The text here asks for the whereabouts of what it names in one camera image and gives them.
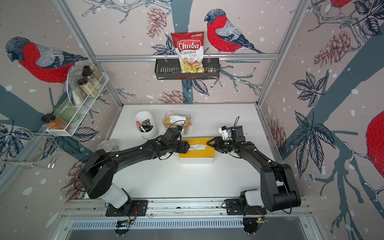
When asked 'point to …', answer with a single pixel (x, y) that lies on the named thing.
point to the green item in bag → (67, 111)
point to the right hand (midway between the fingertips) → (209, 143)
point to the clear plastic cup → (105, 145)
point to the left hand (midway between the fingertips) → (187, 143)
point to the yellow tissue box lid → (208, 152)
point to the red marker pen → (139, 124)
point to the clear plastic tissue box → (172, 119)
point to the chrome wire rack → (48, 157)
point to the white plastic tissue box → (196, 160)
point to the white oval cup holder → (151, 135)
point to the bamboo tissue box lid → (167, 123)
